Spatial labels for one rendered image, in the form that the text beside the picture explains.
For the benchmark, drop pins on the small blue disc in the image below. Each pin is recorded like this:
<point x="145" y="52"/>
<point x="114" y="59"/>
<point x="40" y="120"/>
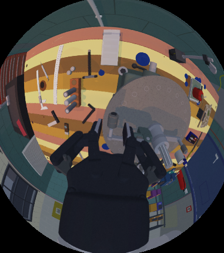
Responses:
<point x="105" y="146"/>

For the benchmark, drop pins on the white square tool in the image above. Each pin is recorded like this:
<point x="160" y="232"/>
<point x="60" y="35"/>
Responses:
<point x="39" y="91"/>

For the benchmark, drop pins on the grey ribbed spindle collet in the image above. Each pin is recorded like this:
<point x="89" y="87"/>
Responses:
<point x="161" y="142"/>

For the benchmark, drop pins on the grey round index plate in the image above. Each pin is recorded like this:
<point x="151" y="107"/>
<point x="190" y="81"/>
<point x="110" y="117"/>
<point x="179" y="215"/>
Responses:
<point x="153" y="94"/>

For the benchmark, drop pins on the blue door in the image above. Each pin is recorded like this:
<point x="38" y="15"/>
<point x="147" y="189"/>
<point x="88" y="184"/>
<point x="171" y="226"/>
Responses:
<point x="206" y="172"/>

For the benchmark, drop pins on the grey ceiling pipe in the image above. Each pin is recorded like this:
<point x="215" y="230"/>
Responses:
<point x="97" y="12"/>

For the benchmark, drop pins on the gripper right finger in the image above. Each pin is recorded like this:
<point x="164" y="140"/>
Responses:
<point x="150" y="156"/>

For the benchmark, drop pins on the black lever with ball end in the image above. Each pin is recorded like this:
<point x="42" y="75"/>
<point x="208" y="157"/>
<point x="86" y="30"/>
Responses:
<point x="138" y="66"/>

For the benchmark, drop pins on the grey grid mat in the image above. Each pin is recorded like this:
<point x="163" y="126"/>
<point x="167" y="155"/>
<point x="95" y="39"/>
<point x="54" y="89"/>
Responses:
<point x="34" y="156"/>

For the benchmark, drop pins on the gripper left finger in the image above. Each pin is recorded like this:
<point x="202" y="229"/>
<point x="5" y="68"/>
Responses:
<point x="67" y="150"/>

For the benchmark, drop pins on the blue box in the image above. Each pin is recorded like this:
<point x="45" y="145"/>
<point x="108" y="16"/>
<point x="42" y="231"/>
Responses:
<point x="191" y="137"/>

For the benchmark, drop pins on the small grey cylinder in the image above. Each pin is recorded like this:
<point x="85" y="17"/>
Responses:
<point x="72" y="68"/>
<point x="69" y="72"/>

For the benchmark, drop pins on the white paper pad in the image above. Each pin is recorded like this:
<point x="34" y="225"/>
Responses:
<point x="109" y="49"/>

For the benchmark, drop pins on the green bracket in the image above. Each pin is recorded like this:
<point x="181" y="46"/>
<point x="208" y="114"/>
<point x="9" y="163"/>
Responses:
<point x="143" y="133"/>

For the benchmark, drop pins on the light grey steel cylinder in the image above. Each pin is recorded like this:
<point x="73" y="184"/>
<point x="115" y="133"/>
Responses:
<point x="179" y="156"/>

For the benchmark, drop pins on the white steel ruler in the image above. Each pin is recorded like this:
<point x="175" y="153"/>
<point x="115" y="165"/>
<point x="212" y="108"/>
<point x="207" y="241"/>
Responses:
<point x="57" y="77"/>

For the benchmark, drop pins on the brown round disc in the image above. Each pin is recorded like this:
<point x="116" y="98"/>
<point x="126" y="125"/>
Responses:
<point x="43" y="85"/>

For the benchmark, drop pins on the black hex key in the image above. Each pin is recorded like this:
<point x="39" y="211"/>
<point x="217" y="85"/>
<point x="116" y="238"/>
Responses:
<point x="88" y="114"/>

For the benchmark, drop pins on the red and white sign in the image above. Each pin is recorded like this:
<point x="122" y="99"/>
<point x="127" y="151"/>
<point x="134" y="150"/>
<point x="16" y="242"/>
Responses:
<point x="189" y="209"/>

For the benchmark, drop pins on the yellow poster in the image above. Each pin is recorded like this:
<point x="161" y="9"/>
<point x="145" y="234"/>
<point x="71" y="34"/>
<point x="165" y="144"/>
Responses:
<point x="57" y="210"/>

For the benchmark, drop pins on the black base grey arm lamp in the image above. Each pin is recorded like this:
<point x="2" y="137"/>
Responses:
<point x="177" y="55"/>

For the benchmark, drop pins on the grey scriber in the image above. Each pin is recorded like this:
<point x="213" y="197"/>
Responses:
<point x="44" y="71"/>

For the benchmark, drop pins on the small brown block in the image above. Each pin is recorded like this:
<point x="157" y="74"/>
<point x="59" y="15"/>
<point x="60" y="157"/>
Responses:
<point x="66" y="128"/>

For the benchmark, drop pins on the grey steel blank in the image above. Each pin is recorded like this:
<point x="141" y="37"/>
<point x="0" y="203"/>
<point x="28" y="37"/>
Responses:
<point x="70" y="100"/>
<point x="69" y="92"/>
<point x="70" y="108"/>

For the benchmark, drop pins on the pale grey cylinder knob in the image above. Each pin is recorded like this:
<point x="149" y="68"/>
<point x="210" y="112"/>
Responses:
<point x="153" y="66"/>

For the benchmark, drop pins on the black rod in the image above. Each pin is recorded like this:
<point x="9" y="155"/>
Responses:
<point x="89" y="62"/>

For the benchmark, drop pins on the green dividing head body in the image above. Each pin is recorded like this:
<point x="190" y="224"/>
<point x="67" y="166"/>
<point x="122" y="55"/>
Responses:
<point x="127" y="80"/>

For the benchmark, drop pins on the dark brown cabinet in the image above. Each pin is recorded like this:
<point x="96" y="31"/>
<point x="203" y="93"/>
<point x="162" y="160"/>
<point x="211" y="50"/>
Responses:
<point x="18" y="106"/>

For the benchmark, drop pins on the small black box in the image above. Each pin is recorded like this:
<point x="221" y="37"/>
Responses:
<point x="200" y="113"/>

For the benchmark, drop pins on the red cylinder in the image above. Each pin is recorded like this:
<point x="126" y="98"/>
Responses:
<point x="197" y="93"/>

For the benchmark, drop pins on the red drawer cabinet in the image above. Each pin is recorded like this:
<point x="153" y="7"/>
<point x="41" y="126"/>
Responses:
<point x="9" y="75"/>

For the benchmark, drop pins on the red fire extinguisher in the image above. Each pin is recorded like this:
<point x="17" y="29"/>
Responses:
<point x="181" y="179"/>

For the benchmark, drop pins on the beige patterned sheet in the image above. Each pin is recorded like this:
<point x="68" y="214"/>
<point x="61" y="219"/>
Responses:
<point x="207" y="115"/>

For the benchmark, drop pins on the grey shelf unit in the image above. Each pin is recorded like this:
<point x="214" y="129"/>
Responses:
<point x="157" y="205"/>

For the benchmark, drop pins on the orange wooden block rack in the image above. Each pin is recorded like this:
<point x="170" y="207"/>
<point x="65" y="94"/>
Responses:
<point x="75" y="83"/>

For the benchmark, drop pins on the black and white tool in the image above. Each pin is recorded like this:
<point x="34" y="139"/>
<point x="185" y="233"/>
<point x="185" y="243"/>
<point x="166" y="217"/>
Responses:
<point x="54" y="118"/>

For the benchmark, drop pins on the black and grey pen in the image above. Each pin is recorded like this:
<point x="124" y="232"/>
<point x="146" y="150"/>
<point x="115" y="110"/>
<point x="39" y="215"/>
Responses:
<point x="90" y="76"/>

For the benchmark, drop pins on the dark framed window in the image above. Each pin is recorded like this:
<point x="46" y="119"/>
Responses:
<point x="18" y="189"/>

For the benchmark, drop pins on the large blue disc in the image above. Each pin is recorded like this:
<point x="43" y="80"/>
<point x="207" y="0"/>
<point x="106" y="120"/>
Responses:
<point x="142" y="58"/>

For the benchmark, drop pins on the small blue knob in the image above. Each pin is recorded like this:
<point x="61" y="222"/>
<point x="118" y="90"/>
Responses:
<point x="101" y="72"/>

